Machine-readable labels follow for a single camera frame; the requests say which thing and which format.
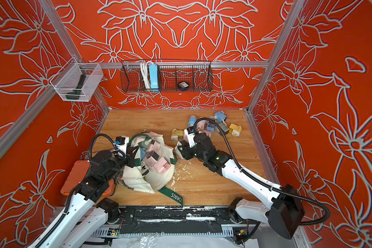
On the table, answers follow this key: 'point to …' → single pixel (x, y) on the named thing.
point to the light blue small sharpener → (210, 127)
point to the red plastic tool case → (78, 175)
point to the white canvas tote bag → (143, 177)
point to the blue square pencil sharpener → (220, 115)
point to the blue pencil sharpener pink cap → (192, 121)
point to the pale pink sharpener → (162, 166)
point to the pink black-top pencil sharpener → (151, 158)
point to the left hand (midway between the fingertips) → (137, 146)
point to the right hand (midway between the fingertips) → (181, 143)
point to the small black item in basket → (183, 86)
